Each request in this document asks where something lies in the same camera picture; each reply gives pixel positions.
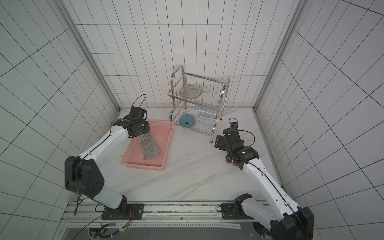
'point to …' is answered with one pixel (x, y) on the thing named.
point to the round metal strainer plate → (191, 91)
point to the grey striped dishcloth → (150, 148)
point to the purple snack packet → (228, 160)
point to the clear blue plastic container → (207, 112)
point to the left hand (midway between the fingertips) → (144, 131)
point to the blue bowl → (187, 120)
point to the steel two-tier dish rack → (197, 101)
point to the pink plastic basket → (161, 132)
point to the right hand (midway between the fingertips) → (219, 139)
